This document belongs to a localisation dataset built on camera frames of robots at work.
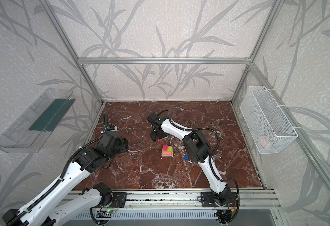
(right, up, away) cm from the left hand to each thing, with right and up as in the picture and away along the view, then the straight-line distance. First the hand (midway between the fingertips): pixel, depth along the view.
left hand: (126, 138), depth 76 cm
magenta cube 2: (+20, -9, +14) cm, 26 cm away
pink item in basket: (+73, -1, -2) cm, 73 cm away
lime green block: (+23, -10, +13) cm, 28 cm away
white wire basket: (+69, +8, -13) cm, 70 cm away
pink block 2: (+23, -12, +13) cm, 29 cm away
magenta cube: (+16, -5, +21) cm, 27 cm away
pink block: (+20, -12, +13) cm, 27 cm away
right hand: (+15, 0, +22) cm, 26 cm away
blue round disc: (+33, -14, +13) cm, 39 cm away
